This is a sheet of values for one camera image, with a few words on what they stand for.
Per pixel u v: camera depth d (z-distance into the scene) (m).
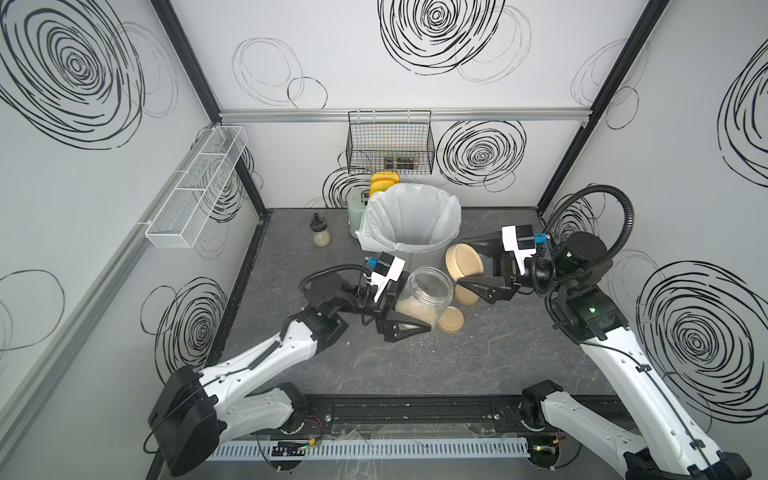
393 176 1.02
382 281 0.51
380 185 0.98
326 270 0.46
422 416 0.75
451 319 0.89
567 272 0.47
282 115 0.91
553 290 0.49
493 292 0.50
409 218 0.94
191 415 0.38
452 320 0.89
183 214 0.72
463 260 0.57
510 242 0.45
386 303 0.54
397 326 0.50
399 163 0.89
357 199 1.02
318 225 1.02
